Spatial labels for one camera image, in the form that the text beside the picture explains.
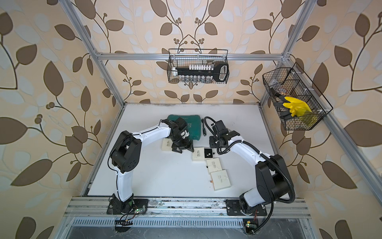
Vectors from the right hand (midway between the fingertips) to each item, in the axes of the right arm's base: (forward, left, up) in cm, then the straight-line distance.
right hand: (214, 142), depth 90 cm
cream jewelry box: (+2, +30, -4) cm, 30 cm away
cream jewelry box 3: (-12, +1, -5) cm, 13 cm away
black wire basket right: (+23, -43, +26) cm, 55 cm away
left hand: (-3, +16, -1) cm, 17 cm away
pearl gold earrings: (-5, +3, -5) cm, 8 cm away
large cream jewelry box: (-21, -2, -5) cm, 21 cm away
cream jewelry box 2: (-5, +9, -4) cm, 11 cm away
